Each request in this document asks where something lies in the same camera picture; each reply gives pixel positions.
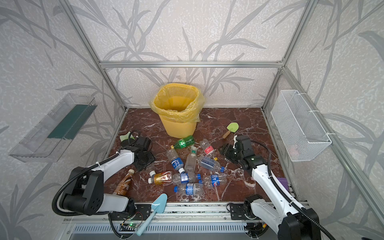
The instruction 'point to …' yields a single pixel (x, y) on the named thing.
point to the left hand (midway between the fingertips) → (153, 157)
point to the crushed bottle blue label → (214, 180)
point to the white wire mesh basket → (302, 135)
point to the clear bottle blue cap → (185, 178)
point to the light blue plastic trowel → (158, 206)
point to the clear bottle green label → (191, 161)
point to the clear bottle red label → (207, 148)
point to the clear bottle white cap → (150, 169)
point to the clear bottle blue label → (176, 162)
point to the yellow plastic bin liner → (179, 101)
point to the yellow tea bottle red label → (161, 178)
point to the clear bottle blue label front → (189, 188)
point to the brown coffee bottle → (122, 189)
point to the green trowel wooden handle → (233, 127)
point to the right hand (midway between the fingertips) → (221, 146)
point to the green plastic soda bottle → (184, 142)
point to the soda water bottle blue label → (209, 163)
